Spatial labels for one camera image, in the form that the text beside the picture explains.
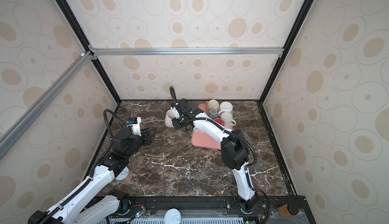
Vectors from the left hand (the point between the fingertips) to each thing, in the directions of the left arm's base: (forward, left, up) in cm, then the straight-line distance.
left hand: (156, 127), depth 77 cm
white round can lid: (-36, -11, -15) cm, 41 cm away
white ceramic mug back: (+27, -40, -16) cm, 51 cm away
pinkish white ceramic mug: (+10, -5, -4) cm, 12 cm away
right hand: (+9, -8, -10) cm, 16 cm away
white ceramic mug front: (+18, -40, -16) cm, 47 cm away
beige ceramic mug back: (+29, -31, -15) cm, 45 cm away
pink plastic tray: (+5, -23, -24) cm, 33 cm away
